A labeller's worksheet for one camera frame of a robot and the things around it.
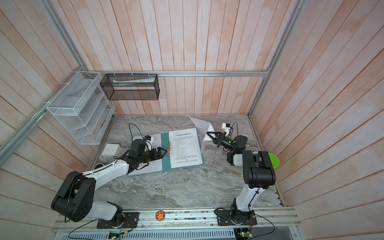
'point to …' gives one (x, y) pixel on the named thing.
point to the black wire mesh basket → (131, 86)
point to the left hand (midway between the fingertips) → (162, 154)
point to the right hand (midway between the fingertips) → (207, 134)
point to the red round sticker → (160, 215)
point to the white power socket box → (112, 149)
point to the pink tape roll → (98, 165)
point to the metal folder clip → (168, 147)
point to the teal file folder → (166, 166)
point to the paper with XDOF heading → (185, 148)
